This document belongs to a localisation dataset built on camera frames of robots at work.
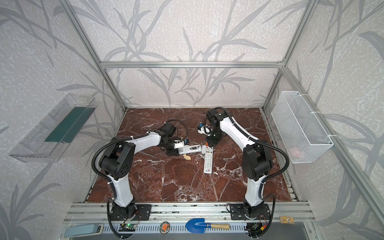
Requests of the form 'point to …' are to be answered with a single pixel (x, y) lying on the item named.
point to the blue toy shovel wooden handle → (198, 225)
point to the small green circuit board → (127, 227)
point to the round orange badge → (164, 227)
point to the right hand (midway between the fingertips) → (212, 138)
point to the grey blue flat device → (79, 230)
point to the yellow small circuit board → (287, 220)
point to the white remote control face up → (208, 164)
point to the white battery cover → (203, 149)
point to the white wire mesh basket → (303, 134)
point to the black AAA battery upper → (194, 147)
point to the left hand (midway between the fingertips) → (179, 144)
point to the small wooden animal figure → (186, 157)
